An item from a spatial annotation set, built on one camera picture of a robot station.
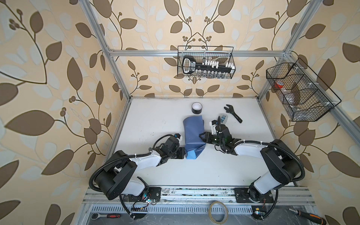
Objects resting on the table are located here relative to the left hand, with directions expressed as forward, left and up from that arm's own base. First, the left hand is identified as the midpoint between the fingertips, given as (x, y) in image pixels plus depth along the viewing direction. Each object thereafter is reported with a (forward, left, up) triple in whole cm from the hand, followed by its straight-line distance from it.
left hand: (187, 151), depth 87 cm
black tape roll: (+40, -7, -4) cm, 40 cm away
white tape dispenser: (+26, -26, +1) cm, 37 cm away
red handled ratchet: (-34, +44, -2) cm, 56 cm away
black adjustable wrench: (+38, -34, -2) cm, 51 cm away
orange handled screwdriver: (-31, -60, 0) cm, 68 cm away
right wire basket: (+18, -61, +32) cm, 71 cm away
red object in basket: (+36, -58, +26) cm, 73 cm away
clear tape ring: (-30, -20, 0) cm, 36 cm away
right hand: (+9, -9, +3) cm, 13 cm away
